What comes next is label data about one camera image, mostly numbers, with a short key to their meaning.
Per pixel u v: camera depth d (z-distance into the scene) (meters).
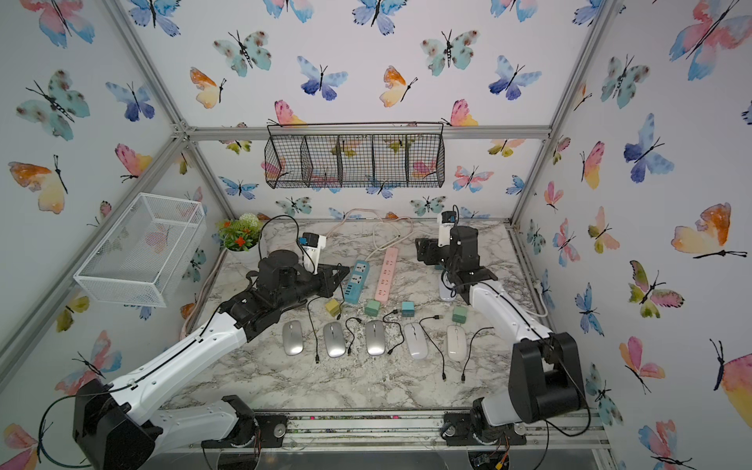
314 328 0.91
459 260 0.65
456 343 0.86
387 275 1.01
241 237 0.96
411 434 0.74
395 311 0.96
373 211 1.16
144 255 0.85
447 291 0.74
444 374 0.83
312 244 0.65
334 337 0.88
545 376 0.43
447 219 0.74
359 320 0.93
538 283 1.05
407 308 0.95
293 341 0.89
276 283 0.55
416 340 0.87
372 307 0.94
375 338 0.89
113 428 0.37
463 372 0.83
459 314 0.94
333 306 0.94
